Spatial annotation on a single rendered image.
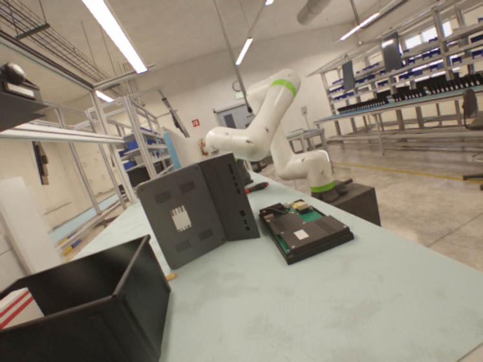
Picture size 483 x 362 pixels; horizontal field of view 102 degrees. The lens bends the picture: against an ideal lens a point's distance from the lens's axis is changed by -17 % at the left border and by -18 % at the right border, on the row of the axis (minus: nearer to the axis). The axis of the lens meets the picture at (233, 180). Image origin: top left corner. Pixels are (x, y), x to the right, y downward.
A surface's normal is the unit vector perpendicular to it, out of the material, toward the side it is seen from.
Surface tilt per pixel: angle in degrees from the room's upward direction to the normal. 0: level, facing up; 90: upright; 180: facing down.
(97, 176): 90
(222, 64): 90
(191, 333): 0
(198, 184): 90
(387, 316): 0
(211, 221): 90
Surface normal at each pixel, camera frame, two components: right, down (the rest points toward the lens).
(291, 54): 0.15, 0.14
